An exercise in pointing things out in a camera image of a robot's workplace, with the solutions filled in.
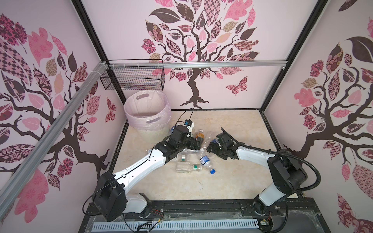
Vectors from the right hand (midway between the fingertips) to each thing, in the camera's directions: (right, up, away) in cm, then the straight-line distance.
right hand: (211, 148), depth 92 cm
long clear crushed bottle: (-7, -2, 0) cm, 7 cm away
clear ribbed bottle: (-2, +6, +5) cm, 8 cm away
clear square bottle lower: (-17, -11, -4) cm, 20 cm away
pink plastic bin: (-45, +26, +12) cm, 53 cm away
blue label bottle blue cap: (-5, -6, -7) cm, 10 cm away
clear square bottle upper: (-18, -5, -2) cm, 19 cm away
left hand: (-10, +7, -13) cm, 18 cm away
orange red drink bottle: (-7, +9, +8) cm, 14 cm away
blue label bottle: (0, +7, -19) cm, 20 cm away
